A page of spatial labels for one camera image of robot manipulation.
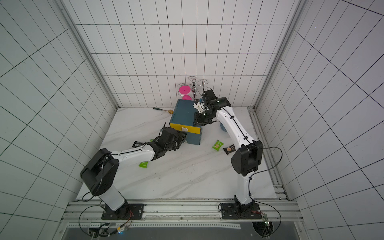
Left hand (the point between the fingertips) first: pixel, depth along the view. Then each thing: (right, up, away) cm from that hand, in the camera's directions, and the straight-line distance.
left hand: (185, 138), depth 89 cm
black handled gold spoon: (-13, +18, +29) cm, 37 cm away
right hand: (+3, +8, -7) cm, 11 cm away
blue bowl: (+26, +6, +17) cm, 32 cm away
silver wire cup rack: (+6, +33, +3) cm, 34 cm away
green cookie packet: (+22, -6, +8) cm, 24 cm away
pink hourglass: (0, +31, +3) cm, 31 cm away
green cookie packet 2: (-25, -16, -1) cm, 30 cm away
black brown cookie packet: (+29, -8, +6) cm, 30 cm away
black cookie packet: (-33, -5, +8) cm, 34 cm away
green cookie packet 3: (-24, -3, +13) cm, 28 cm away
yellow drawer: (+1, +6, -6) cm, 9 cm away
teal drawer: (+6, 0, +1) cm, 6 cm away
